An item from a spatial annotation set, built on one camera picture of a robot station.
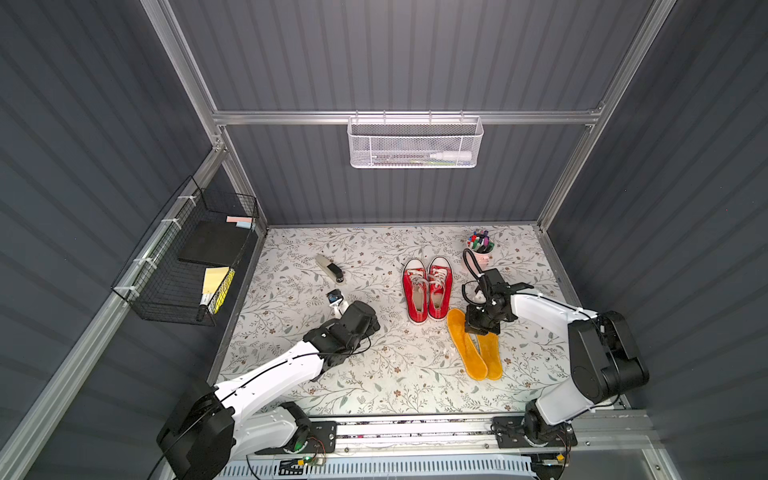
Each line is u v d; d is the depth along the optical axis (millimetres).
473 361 832
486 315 772
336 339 610
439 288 958
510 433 732
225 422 402
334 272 1016
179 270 720
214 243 806
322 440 727
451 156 905
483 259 991
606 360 461
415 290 947
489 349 864
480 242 989
